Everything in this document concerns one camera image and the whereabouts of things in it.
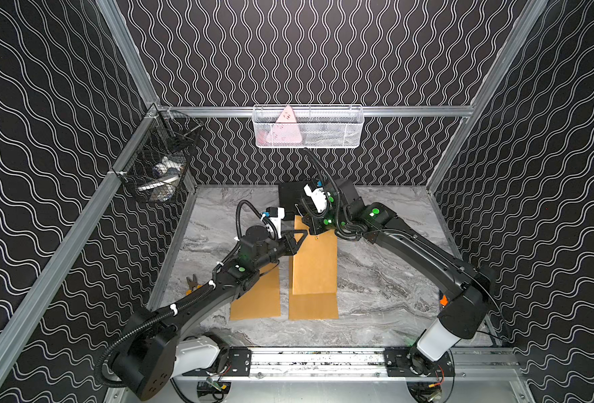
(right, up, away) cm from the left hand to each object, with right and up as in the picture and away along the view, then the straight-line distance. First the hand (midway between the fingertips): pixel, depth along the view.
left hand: (308, 229), depth 74 cm
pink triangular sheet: (-8, +34, +16) cm, 39 cm away
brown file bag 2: (-16, -25, +14) cm, 33 cm away
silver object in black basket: (-43, +12, 0) cm, 45 cm away
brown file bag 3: (+2, -11, +3) cm, 11 cm away
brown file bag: (+2, -27, +11) cm, 29 cm away
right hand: (-2, +3, +2) cm, 4 cm away
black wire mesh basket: (-54, +36, +25) cm, 70 cm away
